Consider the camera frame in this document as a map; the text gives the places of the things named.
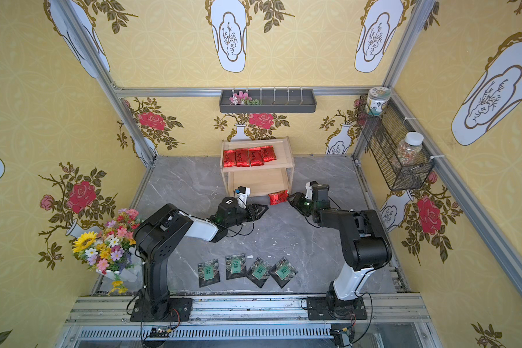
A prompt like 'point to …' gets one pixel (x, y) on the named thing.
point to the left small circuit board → (159, 331)
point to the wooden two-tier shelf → (260, 180)
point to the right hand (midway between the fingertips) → (295, 197)
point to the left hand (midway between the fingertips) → (260, 205)
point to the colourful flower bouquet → (106, 250)
